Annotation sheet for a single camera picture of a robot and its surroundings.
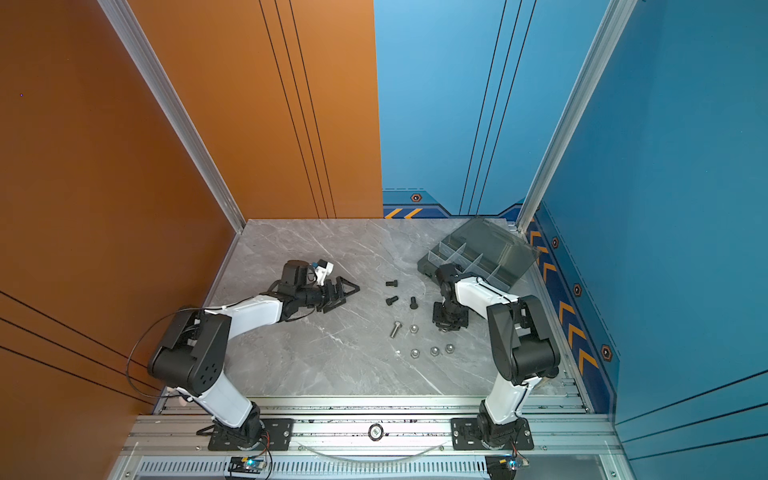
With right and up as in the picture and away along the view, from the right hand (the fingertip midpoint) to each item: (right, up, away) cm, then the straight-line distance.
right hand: (441, 326), depth 93 cm
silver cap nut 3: (-3, -6, -6) cm, 9 cm away
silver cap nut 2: (-8, -6, -6) cm, 12 cm away
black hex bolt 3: (-8, +6, +4) cm, 11 cm away
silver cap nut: (-8, -1, -1) cm, 9 cm away
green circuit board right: (+11, -27, -23) cm, 37 cm away
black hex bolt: (-15, +12, +10) cm, 22 cm away
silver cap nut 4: (+2, -5, -6) cm, 8 cm away
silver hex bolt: (-14, -1, -2) cm, 14 cm away
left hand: (-27, +11, -3) cm, 29 cm away
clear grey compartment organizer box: (+22, +24, +19) cm, 38 cm away
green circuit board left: (-50, -28, -22) cm, 61 cm away
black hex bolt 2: (-16, +7, +4) cm, 18 cm away
